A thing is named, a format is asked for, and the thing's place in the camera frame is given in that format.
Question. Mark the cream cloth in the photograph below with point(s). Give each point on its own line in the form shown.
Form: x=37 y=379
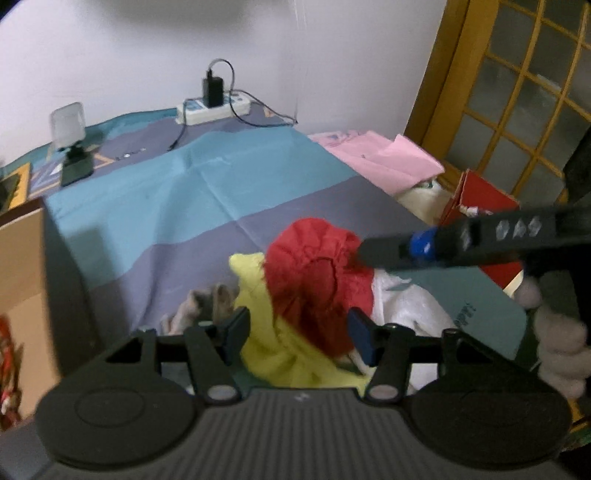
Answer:
x=422 y=201

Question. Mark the black charger plug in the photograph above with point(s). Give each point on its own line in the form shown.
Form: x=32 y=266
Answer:
x=212 y=90

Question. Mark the yellow wooden window frame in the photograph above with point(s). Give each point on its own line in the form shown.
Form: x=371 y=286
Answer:
x=443 y=92

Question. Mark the yellow flat box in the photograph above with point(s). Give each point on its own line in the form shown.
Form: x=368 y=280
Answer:
x=23 y=182

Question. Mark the person's right hand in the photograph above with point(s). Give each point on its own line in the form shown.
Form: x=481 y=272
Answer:
x=561 y=350

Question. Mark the red long plush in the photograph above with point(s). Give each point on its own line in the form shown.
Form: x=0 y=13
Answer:
x=7 y=369

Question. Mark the blue patterned blanket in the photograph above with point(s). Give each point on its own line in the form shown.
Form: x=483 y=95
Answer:
x=161 y=207

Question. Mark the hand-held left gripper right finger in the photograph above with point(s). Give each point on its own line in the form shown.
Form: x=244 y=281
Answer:
x=364 y=337

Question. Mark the red box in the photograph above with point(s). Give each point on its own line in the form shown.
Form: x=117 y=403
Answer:
x=480 y=194

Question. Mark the red knitted cloth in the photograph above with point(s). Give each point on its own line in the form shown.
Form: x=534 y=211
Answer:
x=309 y=277

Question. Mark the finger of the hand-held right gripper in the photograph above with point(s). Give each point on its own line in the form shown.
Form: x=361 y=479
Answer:
x=388 y=254
x=422 y=243

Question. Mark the yellow cloth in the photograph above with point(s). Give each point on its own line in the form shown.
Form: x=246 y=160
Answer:
x=272 y=350

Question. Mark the pink sheet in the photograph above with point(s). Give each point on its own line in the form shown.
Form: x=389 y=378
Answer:
x=383 y=157

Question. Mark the grey sock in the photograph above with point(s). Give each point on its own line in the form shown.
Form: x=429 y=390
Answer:
x=203 y=304

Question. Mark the white power strip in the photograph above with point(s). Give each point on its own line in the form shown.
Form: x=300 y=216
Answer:
x=194 y=113

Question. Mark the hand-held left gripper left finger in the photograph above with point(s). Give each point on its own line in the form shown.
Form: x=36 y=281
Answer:
x=238 y=330

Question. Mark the brown cardboard box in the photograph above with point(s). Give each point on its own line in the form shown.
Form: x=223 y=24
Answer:
x=27 y=277

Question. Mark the phone stand with black base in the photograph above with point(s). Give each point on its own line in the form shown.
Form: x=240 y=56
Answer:
x=69 y=124

